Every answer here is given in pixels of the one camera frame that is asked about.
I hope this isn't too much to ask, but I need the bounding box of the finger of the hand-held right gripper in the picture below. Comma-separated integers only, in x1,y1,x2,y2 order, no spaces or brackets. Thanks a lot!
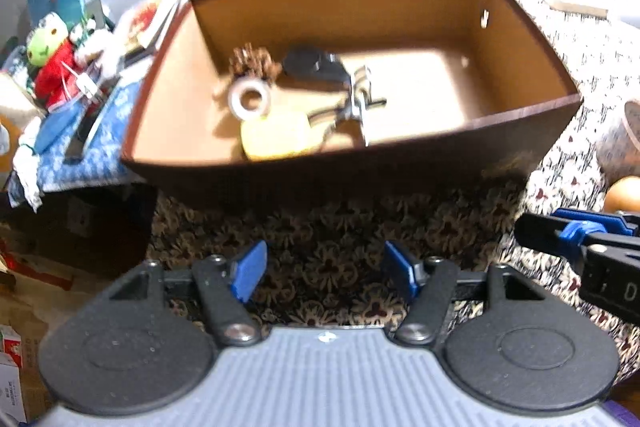
514,208,640,259

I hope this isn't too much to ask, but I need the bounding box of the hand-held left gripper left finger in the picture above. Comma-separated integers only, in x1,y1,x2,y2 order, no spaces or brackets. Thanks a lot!
85,240,269,348

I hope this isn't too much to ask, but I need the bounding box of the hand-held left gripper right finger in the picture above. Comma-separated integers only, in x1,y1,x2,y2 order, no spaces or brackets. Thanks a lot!
382,241,566,347

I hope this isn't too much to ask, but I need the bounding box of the orange ball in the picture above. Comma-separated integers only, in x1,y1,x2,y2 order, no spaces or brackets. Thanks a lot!
602,176,640,214

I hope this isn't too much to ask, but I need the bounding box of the orange device with black cord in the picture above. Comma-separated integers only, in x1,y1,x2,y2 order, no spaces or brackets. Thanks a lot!
240,106,351,161

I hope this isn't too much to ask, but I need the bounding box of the white tape roll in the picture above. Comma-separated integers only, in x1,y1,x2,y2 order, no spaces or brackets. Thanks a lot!
228,77,272,119

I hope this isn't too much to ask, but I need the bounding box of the silver metal tool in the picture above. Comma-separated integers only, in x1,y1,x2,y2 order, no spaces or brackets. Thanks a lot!
324,65,389,148

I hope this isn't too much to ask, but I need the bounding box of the brown cardboard box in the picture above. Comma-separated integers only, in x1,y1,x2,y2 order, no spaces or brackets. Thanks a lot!
121,0,584,210

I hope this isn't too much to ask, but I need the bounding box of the pine cone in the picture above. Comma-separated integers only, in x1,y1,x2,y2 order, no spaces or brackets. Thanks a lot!
228,44,282,84

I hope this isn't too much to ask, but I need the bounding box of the black shiny object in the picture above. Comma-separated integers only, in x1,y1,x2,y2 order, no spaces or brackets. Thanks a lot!
282,46,347,84

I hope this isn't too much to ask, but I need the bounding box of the floral printed tablecloth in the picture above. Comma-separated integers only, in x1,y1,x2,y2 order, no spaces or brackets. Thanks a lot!
145,0,640,388

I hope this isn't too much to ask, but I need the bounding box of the blue patterned cloth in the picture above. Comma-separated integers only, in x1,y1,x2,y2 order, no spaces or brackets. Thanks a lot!
7,72,151,208

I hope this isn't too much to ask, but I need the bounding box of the black phone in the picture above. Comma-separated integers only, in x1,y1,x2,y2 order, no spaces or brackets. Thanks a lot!
64,94,111,160

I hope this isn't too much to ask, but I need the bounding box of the blue flat pouch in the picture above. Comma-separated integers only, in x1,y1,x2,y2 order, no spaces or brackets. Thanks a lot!
37,119,73,155

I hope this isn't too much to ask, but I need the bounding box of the white crumpled tissue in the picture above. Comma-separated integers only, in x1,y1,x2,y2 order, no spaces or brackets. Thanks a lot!
11,117,46,214

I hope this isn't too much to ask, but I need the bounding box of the red white carton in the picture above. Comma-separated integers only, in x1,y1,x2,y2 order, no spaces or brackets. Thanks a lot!
0,324,27,426

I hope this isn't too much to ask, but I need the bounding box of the white plush toy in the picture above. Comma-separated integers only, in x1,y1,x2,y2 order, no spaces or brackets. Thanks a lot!
74,19,126,80

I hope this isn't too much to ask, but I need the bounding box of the green frog plush toy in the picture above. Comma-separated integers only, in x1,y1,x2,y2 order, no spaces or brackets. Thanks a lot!
25,13,83,112

